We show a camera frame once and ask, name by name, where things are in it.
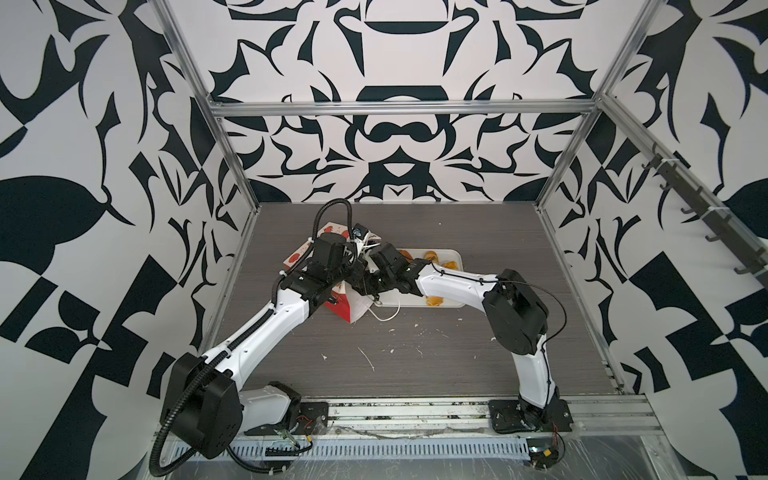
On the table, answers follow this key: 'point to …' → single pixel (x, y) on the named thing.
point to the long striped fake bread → (433, 257)
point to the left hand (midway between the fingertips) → (361, 248)
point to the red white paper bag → (344, 302)
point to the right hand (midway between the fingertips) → (356, 283)
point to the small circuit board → (542, 451)
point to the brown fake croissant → (406, 255)
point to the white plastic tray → (446, 258)
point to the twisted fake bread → (451, 264)
